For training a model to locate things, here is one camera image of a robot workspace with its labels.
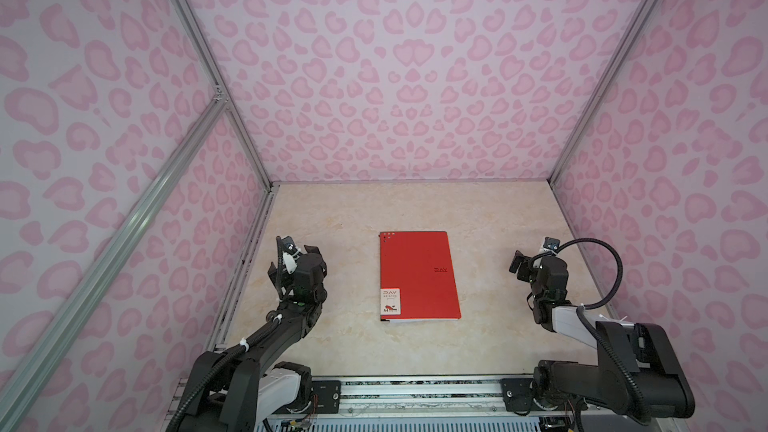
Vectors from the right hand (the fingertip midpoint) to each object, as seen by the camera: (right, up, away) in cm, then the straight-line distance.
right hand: (534, 253), depth 90 cm
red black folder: (-35, -8, +3) cm, 36 cm away
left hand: (-71, +2, -6) cm, 71 cm away
